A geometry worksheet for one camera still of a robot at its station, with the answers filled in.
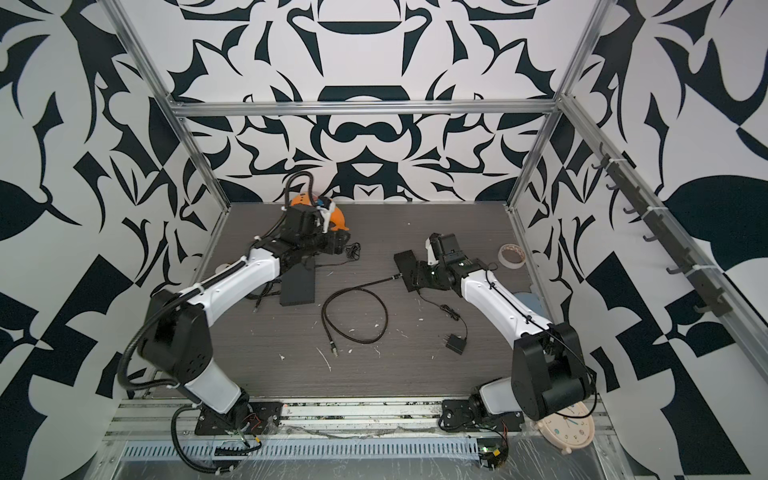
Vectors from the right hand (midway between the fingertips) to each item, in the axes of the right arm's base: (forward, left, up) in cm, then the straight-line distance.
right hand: (420, 272), depth 86 cm
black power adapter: (-17, -9, -10) cm, 22 cm away
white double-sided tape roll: (+14, -33, -13) cm, 38 cm away
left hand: (+10, +22, +9) cm, 26 cm away
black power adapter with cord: (+16, +22, -11) cm, 29 cm away
